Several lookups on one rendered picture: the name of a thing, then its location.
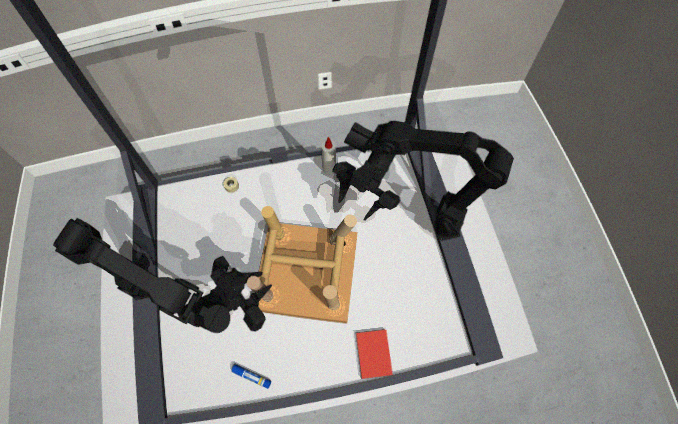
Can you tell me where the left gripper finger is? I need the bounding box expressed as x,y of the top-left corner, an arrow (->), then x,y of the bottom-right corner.
363,200 -> 385,221
336,175 -> 350,203

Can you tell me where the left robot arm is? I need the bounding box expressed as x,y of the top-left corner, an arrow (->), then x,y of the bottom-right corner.
344,121 -> 514,241

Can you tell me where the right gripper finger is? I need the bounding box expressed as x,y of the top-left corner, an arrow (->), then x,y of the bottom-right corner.
232,268 -> 263,284
250,284 -> 272,306

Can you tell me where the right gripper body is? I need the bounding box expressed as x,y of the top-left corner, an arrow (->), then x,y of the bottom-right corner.
206,256 -> 266,332

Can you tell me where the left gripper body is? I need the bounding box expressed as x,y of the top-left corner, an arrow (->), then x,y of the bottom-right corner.
332,156 -> 400,210

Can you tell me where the blue glue stick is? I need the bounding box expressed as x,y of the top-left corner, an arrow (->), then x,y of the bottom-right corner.
231,364 -> 271,389

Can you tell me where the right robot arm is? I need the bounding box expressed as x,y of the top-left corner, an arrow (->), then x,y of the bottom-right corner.
53,218 -> 245,333

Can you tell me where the white glue bottle with red cap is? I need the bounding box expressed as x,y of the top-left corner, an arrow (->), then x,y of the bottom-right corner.
322,137 -> 336,175

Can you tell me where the red flat rectangular block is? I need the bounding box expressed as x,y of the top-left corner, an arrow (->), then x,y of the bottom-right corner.
356,330 -> 393,379

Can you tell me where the tan wooden stool seat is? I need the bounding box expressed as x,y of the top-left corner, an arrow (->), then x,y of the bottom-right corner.
258,223 -> 358,324

